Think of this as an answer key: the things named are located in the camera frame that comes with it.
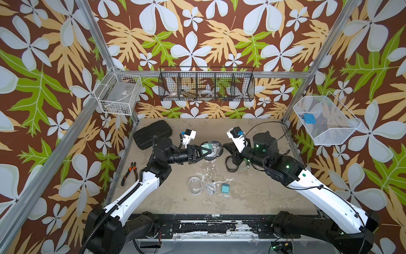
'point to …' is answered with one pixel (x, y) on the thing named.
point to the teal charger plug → (225, 188)
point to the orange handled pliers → (134, 166)
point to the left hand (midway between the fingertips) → (211, 153)
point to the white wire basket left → (118, 93)
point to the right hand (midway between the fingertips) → (224, 144)
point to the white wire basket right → (328, 121)
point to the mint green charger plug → (208, 146)
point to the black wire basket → (206, 83)
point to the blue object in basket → (309, 118)
